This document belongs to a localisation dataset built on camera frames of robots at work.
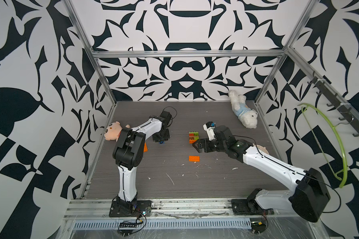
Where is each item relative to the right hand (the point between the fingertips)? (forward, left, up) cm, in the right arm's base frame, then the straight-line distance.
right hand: (198, 141), depth 81 cm
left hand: (+12, +22, -13) cm, 28 cm away
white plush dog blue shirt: (+21, -35, -7) cm, 41 cm away
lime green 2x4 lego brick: (+14, +1, -13) cm, 19 cm away
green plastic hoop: (-21, -53, +8) cm, 58 cm away
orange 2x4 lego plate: (-4, +2, -14) cm, 14 cm away
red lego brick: (+12, +3, -14) cm, 19 cm away
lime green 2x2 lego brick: (+10, -1, -14) cm, 17 cm away
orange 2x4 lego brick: (+3, +31, -13) cm, 34 cm away
